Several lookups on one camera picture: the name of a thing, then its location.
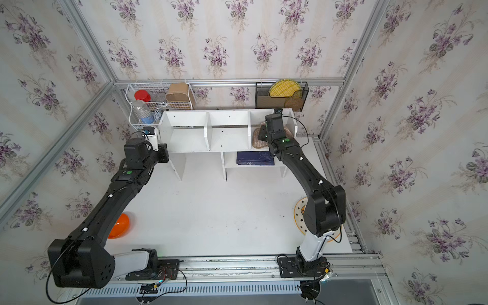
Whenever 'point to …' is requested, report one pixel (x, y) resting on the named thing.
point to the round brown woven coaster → (295, 103)
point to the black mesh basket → (264, 100)
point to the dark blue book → (255, 158)
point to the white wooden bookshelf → (234, 133)
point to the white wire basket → (158, 103)
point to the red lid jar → (142, 94)
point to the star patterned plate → (301, 225)
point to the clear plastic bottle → (145, 115)
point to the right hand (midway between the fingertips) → (267, 128)
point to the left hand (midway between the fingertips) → (169, 145)
